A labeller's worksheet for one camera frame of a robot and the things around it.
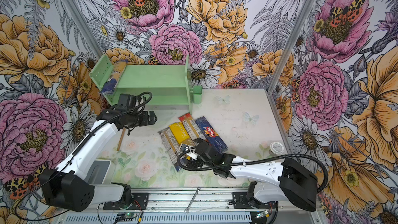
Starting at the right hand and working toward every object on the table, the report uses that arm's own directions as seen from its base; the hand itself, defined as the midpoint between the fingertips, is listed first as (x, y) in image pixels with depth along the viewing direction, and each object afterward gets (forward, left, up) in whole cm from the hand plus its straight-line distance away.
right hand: (192, 152), depth 80 cm
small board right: (-25, -31, -11) cm, 42 cm away
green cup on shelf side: (+42, -2, -2) cm, 43 cm away
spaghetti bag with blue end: (+39, +42, +21) cm, 62 cm away
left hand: (+12, +23, +9) cm, 27 cm away
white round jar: (+2, -44, -3) cm, 45 cm away
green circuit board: (-25, +30, -10) cm, 41 cm away
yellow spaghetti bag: (+15, +8, -7) cm, 18 cm away
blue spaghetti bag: (+14, -10, -7) cm, 18 cm away
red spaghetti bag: (+18, +1, -6) cm, 20 cm away
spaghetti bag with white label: (+7, +13, -6) cm, 16 cm away
